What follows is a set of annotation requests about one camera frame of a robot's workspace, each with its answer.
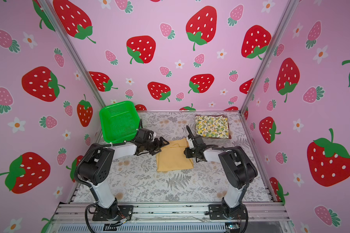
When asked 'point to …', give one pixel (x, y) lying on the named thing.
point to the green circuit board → (232, 225)
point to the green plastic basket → (120, 122)
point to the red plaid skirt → (229, 134)
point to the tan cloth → (172, 157)
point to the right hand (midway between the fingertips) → (184, 151)
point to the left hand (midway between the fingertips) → (166, 145)
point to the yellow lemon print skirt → (212, 126)
